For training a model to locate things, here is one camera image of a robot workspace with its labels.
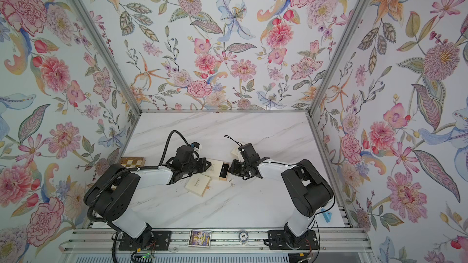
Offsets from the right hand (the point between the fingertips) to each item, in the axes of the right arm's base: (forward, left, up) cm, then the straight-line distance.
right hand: (228, 168), depth 93 cm
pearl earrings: (-7, -2, -3) cm, 8 cm away
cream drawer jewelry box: (-9, +14, +1) cm, 17 cm away
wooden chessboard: (+2, +50, +1) cm, 50 cm away
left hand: (+1, +7, +3) cm, 7 cm away
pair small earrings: (-3, +3, +1) cm, 5 cm away
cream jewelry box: (-1, +6, 0) cm, 6 cm away
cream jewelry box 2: (+7, -4, +2) cm, 8 cm away
